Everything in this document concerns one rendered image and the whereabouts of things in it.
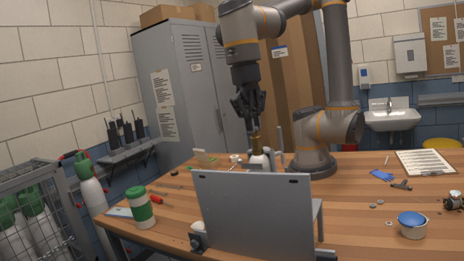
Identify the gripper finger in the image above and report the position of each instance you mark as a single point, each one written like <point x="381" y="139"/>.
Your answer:
<point x="239" y="103"/>
<point x="259" y="101"/>

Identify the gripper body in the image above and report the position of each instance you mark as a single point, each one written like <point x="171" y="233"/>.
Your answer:
<point x="245" y="75"/>

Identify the white cylinder with brass valve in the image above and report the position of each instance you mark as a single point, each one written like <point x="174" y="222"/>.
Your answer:
<point x="259" y="162"/>

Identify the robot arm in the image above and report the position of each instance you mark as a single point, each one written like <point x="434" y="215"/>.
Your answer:
<point x="340" y="72"/>

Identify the grey cylinder carrier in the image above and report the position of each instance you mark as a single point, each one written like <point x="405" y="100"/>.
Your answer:
<point x="281" y="145"/>

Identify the silver ball bolt knob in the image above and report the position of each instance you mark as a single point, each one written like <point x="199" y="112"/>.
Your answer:
<point x="237" y="161"/>

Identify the white cylinder with green cap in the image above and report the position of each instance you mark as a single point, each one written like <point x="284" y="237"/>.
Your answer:
<point x="11" y="235"/>
<point x="93" y="192"/>
<point x="47" y="232"/>

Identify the red cylinder trolley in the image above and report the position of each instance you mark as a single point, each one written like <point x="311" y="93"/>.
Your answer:
<point x="69" y="154"/>

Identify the tall brown cupboard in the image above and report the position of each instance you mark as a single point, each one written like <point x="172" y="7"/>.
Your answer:
<point x="290" y="90"/>

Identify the grey metal locker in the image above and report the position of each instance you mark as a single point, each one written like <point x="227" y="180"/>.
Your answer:
<point x="188" y="108"/>

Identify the white tape roll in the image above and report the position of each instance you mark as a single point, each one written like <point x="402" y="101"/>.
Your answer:
<point x="234" y="158"/>

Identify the small cardboard box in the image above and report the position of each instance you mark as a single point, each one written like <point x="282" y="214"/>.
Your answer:
<point x="204" y="11"/>

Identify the black tape roll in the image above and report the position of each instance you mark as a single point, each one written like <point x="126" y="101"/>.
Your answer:
<point x="174" y="173"/>

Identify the large cardboard box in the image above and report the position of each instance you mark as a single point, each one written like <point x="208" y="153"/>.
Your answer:
<point x="165" y="15"/>

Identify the red bin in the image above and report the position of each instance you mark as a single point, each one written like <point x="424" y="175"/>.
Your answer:
<point x="349" y="147"/>

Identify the black handheld radio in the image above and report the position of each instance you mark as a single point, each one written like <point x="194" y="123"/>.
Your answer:
<point x="113" y="139"/>
<point x="128" y="134"/>
<point x="139" y="128"/>

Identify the white soap dispenser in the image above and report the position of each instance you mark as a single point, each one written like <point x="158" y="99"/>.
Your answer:
<point x="364" y="77"/>

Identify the long silver wrench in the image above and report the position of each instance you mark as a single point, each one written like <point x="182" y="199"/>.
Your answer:
<point x="169" y="186"/>

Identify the short silver wrench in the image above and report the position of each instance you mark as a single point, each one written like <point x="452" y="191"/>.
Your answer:
<point x="157" y="192"/>

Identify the white wedge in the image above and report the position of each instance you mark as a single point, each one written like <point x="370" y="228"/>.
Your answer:
<point x="198" y="226"/>

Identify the white sink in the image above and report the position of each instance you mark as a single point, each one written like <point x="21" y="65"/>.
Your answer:
<point x="393" y="117"/>

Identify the white pen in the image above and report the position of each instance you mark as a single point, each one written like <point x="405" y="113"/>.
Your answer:
<point x="386" y="160"/>

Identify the blue glove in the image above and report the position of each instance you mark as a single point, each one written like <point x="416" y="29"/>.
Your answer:
<point x="381" y="174"/>

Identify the green and white canister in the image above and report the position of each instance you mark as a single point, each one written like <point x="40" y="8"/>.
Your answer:
<point x="141" y="208"/>

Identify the grey washer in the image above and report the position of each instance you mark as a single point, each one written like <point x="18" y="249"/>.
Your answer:
<point x="373" y="205"/>
<point x="380" y="201"/>

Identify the white paper towel dispenser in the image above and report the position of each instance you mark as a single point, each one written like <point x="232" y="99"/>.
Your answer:
<point x="409" y="54"/>

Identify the clipboard with paper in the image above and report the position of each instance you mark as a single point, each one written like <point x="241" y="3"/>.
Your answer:
<point x="424" y="162"/>

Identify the silver washer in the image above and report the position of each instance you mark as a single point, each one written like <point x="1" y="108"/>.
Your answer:
<point x="389" y="223"/>

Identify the cork notice board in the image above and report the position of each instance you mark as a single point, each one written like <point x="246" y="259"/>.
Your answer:
<point x="435" y="54"/>

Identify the yellow stool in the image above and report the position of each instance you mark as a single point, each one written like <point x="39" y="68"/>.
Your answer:
<point x="442" y="143"/>

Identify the white tin with blue lid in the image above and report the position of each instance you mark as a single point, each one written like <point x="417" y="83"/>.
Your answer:
<point x="413" y="226"/>

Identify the grey wall shelf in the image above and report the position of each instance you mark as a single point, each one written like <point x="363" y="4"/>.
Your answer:
<point x="123" y="156"/>

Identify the white wall pipe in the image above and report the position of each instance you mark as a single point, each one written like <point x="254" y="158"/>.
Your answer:
<point x="101" y="54"/>

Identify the grey wall rail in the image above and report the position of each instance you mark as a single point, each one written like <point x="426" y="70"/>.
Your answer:
<point x="440" y="99"/>

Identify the white wall socket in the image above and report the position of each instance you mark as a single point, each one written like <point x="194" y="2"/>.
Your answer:
<point x="457" y="78"/>

